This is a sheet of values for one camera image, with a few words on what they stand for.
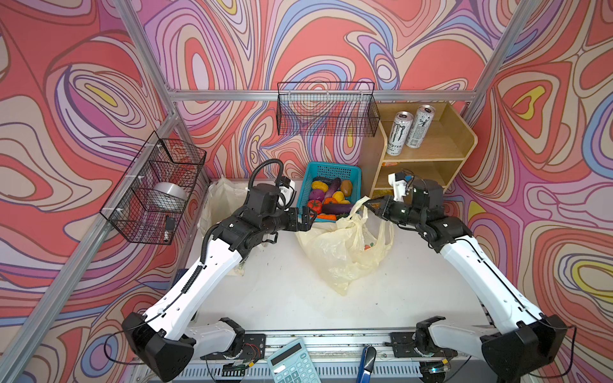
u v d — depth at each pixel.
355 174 1.10
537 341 0.37
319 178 1.16
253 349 0.72
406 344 0.73
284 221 0.60
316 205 1.02
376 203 0.72
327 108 0.96
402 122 0.74
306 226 0.61
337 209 1.06
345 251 0.75
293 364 0.69
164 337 0.37
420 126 0.80
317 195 1.08
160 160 0.81
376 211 0.64
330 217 0.96
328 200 1.05
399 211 0.62
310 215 0.97
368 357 0.68
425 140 0.85
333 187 1.12
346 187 1.10
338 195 1.08
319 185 1.12
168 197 0.70
